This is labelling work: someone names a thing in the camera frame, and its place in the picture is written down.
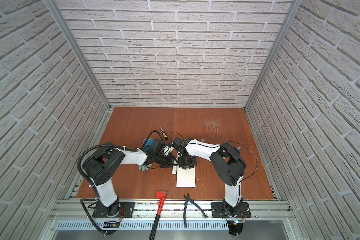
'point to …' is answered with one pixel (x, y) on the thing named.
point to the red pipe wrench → (160, 195)
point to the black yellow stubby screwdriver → (163, 133)
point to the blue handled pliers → (188, 199)
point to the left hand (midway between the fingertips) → (180, 163)
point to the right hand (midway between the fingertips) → (186, 167)
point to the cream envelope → (185, 178)
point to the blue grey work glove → (147, 144)
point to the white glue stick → (174, 170)
